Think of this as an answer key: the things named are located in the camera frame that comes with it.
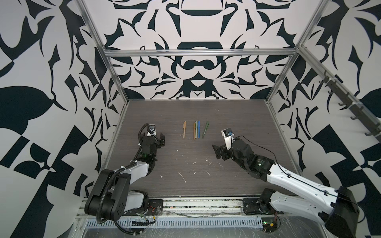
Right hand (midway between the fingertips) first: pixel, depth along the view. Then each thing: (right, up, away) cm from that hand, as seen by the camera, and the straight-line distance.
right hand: (221, 141), depth 78 cm
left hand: (-38, +4, +10) cm, 40 cm away
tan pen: (-20, +3, +24) cm, 32 cm away
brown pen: (-13, +3, +24) cm, 28 cm away
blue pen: (-10, +2, +23) cm, 25 cm away
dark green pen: (-5, +4, +25) cm, 26 cm away
